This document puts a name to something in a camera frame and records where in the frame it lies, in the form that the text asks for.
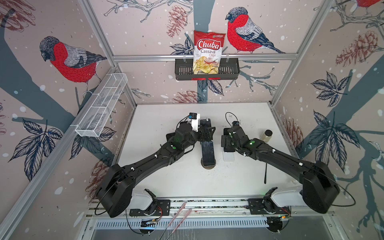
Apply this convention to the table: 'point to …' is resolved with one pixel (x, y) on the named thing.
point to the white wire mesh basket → (94, 119)
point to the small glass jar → (266, 136)
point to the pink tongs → (174, 218)
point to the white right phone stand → (228, 156)
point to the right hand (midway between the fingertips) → (227, 138)
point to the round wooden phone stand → (208, 167)
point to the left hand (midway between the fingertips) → (212, 125)
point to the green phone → (208, 153)
